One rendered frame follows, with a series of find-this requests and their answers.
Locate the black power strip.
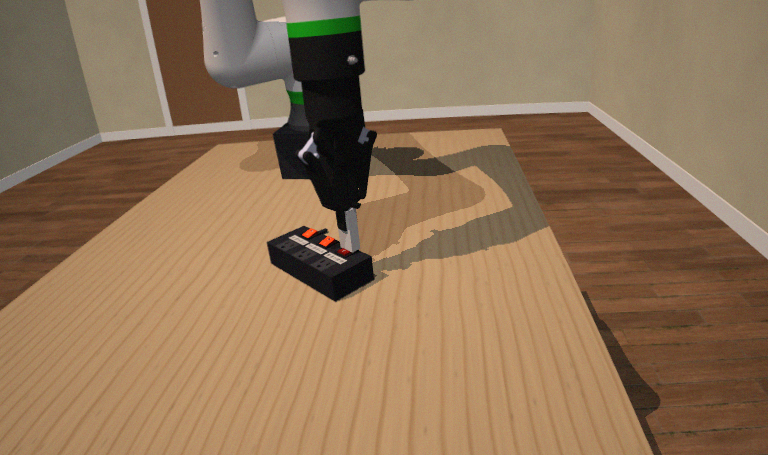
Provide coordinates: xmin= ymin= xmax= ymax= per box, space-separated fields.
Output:
xmin=267 ymin=226 xmax=374 ymax=302

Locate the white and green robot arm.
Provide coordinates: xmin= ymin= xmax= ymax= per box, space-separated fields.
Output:
xmin=200 ymin=0 xmax=370 ymax=131

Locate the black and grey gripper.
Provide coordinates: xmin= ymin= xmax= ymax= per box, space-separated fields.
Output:
xmin=295 ymin=76 xmax=377 ymax=253

